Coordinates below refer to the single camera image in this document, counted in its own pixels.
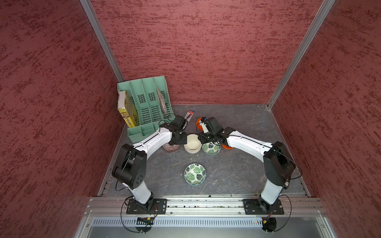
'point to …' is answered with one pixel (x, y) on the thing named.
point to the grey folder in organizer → (161, 101)
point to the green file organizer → (150, 99)
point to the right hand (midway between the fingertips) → (200, 139)
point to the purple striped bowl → (170, 148)
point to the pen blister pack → (189, 115)
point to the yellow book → (128, 109)
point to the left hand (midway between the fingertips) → (180, 143)
